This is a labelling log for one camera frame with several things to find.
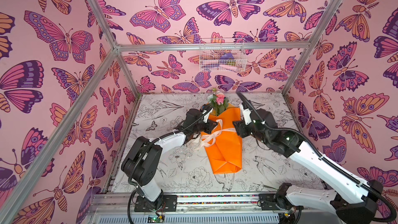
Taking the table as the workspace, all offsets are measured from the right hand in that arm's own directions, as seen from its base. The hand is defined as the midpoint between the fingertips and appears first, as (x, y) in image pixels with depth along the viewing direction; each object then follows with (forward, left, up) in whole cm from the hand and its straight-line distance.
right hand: (238, 117), depth 71 cm
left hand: (+7, +8, -13) cm, 17 cm away
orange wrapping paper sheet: (-1, +5, -24) cm, 24 cm away
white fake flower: (+34, +11, -22) cm, 42 cm away
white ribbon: (+2, +13, -25) cm, 29 cm away
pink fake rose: (+28, +4, -21) cm, 35 cm away
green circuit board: (-36, +40, -31) cm, 62 cm away
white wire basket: (+43, +5, +6) cm, 44 cm away
